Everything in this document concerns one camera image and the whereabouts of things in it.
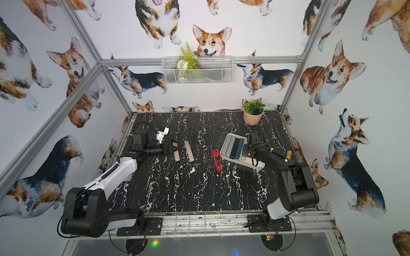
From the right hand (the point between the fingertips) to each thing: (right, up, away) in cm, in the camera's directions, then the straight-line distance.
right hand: (247, 149), depth 93 cm
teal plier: (-4, -1, +5) cm, 6 cm away
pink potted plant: (+5, +23, +11) cm, 26 cm away
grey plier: (-12, +1, +7) cm, 14 cm away
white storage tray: (-9, -2, +4) cm, 10 cm away
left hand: (-35, +4, -13) cm, 38 cm away
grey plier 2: (-10, 0, +5) cm, 11 cm away
